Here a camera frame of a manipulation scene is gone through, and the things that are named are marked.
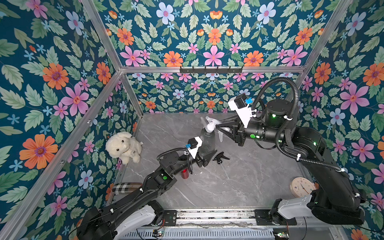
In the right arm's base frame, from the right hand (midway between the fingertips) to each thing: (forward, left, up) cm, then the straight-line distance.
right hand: (222, 118), depth 50 cm
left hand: (+1, +3, -18) cm, 18 cm away
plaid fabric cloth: (-10, +50, -45) cm, 68 cm away
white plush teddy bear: (+9, +52, -32) cm, 62 cm away
